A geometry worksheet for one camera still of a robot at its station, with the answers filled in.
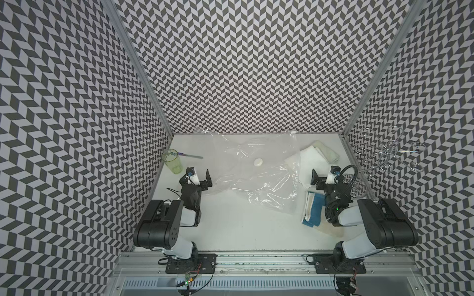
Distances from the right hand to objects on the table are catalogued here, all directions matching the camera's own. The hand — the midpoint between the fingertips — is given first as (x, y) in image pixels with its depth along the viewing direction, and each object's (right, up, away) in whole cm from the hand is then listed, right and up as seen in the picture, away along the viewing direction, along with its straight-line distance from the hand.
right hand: (322, 171), depth 90 cm
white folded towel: (-6, +5, +9) cm, 12 cm away
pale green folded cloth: (+11, +7, +14) cm, 19 cm away
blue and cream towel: (-5, -14, -4) cm, 15 cm away
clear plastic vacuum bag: (-28, +2, +9) cm, 30 cm away
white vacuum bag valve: (-31, +4, +9) cm, 33 cm away
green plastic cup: (-83, +7, +19) cm, 86 cm away
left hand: (-62, 0, 0) cm, 62 cm away
